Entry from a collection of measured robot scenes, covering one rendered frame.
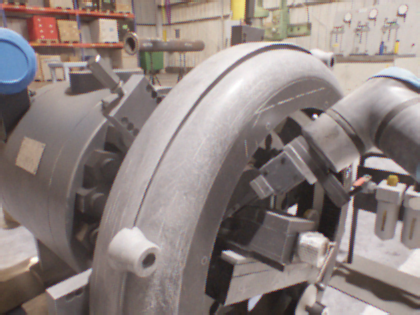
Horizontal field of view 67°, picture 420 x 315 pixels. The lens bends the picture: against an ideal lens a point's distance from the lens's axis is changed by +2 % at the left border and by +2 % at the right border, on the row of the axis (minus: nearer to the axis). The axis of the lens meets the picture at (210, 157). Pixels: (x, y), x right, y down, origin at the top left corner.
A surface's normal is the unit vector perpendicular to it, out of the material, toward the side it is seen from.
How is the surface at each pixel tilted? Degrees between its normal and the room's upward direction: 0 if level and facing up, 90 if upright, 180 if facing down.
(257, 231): 65
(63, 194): 72
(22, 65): 90
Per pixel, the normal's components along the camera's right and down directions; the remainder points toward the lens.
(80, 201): -0.66, 0.07
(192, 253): 0.75, 0.18
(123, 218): -0.58, -0.22
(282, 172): -0.29, -0.10
